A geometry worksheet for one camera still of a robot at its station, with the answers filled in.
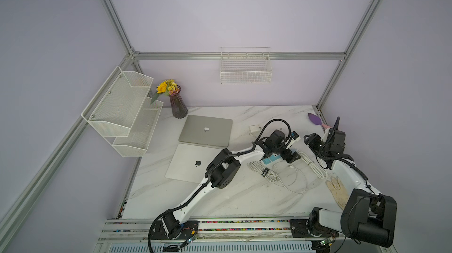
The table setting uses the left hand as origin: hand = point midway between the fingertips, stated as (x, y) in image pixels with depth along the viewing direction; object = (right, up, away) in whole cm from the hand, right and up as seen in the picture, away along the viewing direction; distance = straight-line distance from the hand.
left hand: (295, 151), depth 94 cm
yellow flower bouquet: (-70, +36, +4) cm, 79 cm away
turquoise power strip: (-12, -4, -1) cm, 13 cm away
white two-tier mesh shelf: (-83, +19, -17) cm, 86 cm away
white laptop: (-57, -7, -1) cm, 58 cm away
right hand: (+5, +6, -5) cm, 9 cm away
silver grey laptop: (-50, +11, +13) cm, 53 cm away
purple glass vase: (-68, +25, +14) cm, 74 cm away
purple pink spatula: (+22, +17, +21) cm, 35 cm away
